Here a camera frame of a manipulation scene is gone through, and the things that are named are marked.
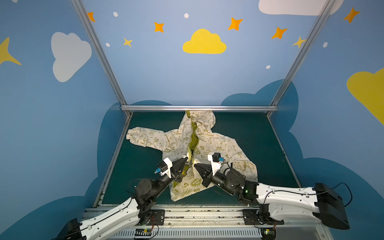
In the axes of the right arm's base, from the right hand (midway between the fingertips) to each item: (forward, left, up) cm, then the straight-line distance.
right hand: (196, 164), depth 67 cm
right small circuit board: (-22, -37, -29) cm, 52 cm away
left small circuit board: (-25, +25, -26) cm, 44 cm away
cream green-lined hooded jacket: (+29, +2, -23) cm, 37 cm away
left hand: (+1, +5, +5) cm, 7 cm away
